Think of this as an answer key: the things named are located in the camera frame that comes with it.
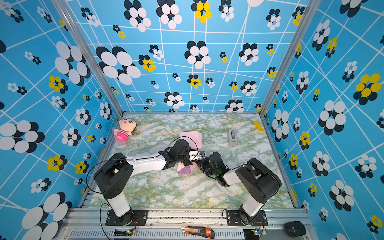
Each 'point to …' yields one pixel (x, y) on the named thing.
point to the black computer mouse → (295, 228)
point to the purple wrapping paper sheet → (196, 137)
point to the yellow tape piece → (258, 126)
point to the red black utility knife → (201, 231)
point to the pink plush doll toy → (127, 126)
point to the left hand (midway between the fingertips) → (199, 152)
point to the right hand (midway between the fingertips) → (196, 161)
